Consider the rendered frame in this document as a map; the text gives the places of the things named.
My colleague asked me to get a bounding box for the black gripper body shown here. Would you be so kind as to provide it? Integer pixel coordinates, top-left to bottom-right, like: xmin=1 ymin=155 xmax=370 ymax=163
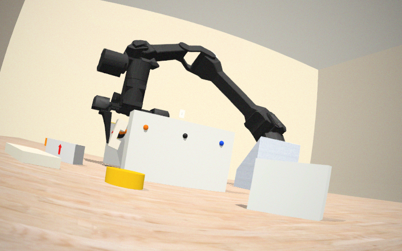
xmin=91 ymin=78 xmax=170 ymax=117

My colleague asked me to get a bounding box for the cream flat block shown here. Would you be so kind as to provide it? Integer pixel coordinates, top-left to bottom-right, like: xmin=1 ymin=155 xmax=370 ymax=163
xmin=5 ymin=142 xmax=61 ymax=169

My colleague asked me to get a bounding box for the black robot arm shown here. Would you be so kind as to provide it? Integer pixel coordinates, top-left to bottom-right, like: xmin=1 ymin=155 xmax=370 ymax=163
xmin=97 ymin=40 xmax=286 ymax=142

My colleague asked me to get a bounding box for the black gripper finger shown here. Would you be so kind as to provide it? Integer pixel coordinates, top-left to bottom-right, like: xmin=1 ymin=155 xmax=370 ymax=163
xmin=98 ymin=109 xmax=112 ymax=143

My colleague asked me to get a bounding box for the yellow short cylinder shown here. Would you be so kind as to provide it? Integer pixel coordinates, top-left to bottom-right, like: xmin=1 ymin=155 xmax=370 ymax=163
xmin=105 ymin=167 xmax=145 ymax=190

